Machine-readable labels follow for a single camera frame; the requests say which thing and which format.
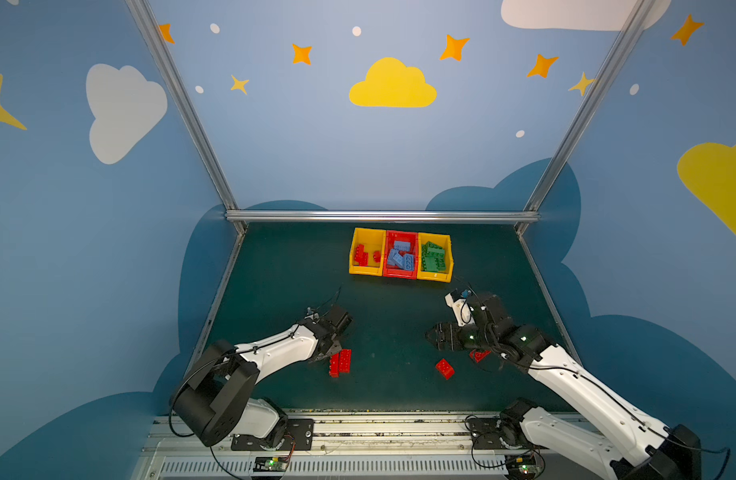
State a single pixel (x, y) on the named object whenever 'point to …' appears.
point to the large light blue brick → (402, 245)
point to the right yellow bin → (442, 241)
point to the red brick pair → (340, 363)
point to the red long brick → (365, 258)
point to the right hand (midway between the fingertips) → (440, 330)
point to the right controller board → (520, 466)
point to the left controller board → (270, 464)
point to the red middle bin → (391, 237)
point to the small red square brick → (377, 256)
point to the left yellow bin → (373, 240)
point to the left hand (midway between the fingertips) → (332, 348)
